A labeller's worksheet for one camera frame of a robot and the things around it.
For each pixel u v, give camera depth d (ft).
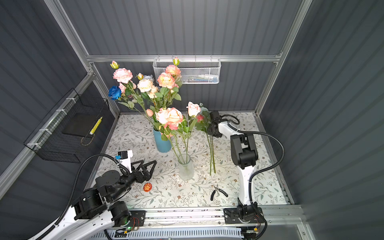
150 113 2.66
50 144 2.15
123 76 2.07
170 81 2.14
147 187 2.75
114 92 2.28
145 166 1.92
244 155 1.90
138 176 1.90
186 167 2.62
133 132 3.58
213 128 2.59
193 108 2.00
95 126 2.47
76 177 2.65
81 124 2.52
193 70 2.32
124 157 1.90
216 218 2.47
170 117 1.83
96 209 1.57
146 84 2.26
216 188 2.71
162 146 3.09
